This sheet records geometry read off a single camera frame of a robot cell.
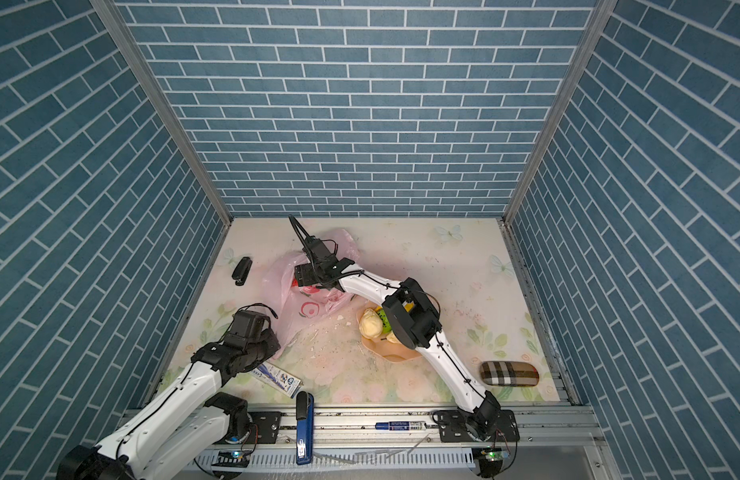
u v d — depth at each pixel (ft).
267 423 2.43
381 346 2.82
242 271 3.33
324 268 2.56
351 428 2.47
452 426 2.42
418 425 2.42
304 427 2.33
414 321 1.97
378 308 2.90
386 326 2.79
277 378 2.64
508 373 2.63
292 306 2.86
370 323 2.70
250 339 2.16
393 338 2.11
